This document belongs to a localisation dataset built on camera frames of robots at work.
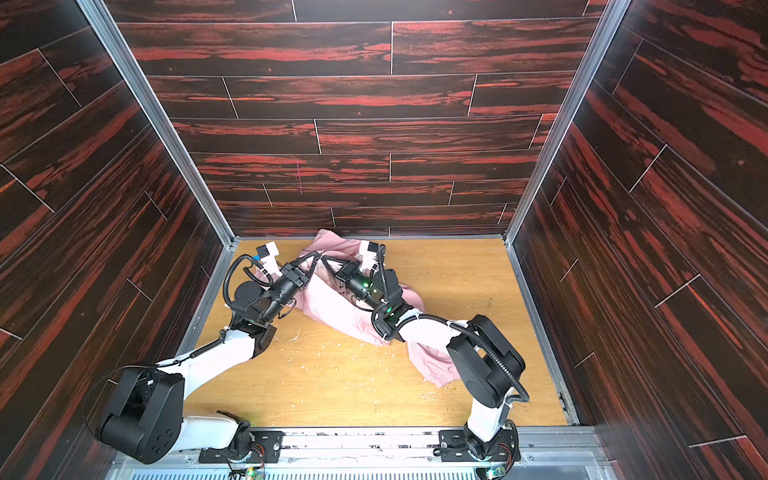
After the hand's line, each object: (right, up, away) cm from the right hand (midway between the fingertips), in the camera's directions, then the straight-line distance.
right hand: (323, 257), depth 73 cm
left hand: (0, 0, 0) cm, 1 cm away
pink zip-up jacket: (-2, -10, +7) cm, 12 cm away
